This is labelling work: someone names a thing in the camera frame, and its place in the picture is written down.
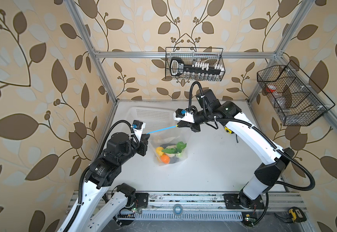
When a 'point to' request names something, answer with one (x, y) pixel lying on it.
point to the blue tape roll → (177, 210)
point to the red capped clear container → (271, 88)
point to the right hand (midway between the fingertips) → (180, 123)
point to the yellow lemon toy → (159, 150)
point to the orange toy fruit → (165, 159)
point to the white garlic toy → (171, 155)
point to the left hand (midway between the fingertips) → (148, 134)
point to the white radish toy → (179, 155)
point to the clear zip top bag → (170, 146)
